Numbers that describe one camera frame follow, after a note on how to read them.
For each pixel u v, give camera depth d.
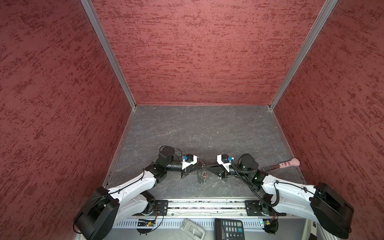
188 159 0.62
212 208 0.76
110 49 0.87
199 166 0.72
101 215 0.40
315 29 0.79
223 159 0.61
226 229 0.67
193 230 0.67
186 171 0.67
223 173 0.65
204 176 0.74
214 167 0.69
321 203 0.42
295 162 0.88
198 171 0.71
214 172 0.70
